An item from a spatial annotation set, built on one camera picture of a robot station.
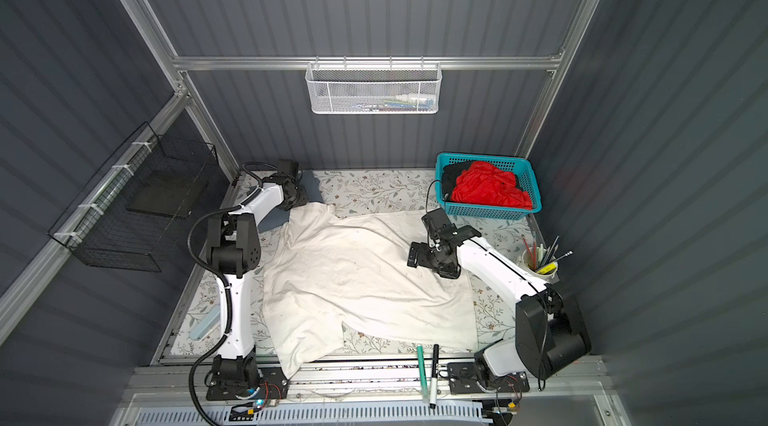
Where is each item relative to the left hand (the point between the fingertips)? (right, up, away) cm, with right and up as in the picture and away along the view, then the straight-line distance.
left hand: (297, 198), depth 108 cm
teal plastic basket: (+78, +13, +4) cm, 79 cm away
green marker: (+42, -44, -33) cm, 70 cm away
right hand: (+45, -20, -22) cm, 53 cm away
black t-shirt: (+58, +10, +8) cm, 59 cm away
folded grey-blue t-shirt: (+6, +1, +3) cm, 6 cm away
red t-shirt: (+69, +6, 0) cm, 69 cm away
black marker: (+45, -45, -34) cm, 73 cm away
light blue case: (-15, -34, -28) cm, 46 cm away
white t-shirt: (+14, -23, -15) cm, 31 cm away
